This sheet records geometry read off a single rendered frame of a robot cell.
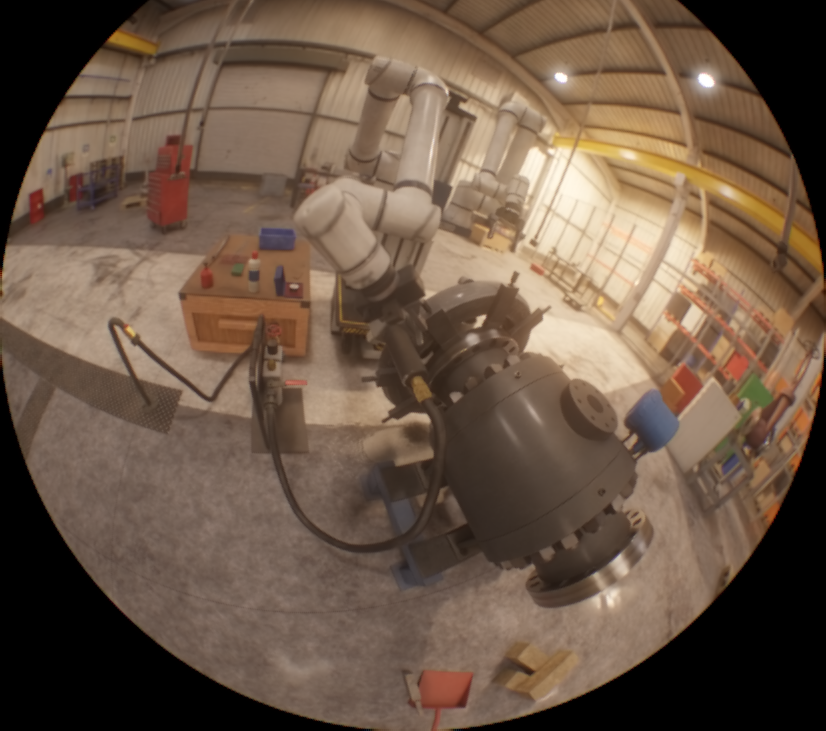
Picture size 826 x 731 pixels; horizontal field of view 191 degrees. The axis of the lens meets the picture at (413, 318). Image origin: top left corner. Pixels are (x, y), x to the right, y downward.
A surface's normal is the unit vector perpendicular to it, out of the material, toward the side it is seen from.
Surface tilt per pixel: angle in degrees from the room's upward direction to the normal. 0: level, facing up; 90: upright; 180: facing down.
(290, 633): 0
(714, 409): 90
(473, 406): 59
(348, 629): 0
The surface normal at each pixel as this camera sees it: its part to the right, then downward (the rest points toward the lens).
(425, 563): 0.32, -0.80
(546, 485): -0.46, -0.56
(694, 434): -0.91, -0.12
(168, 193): 0.91, 0.40
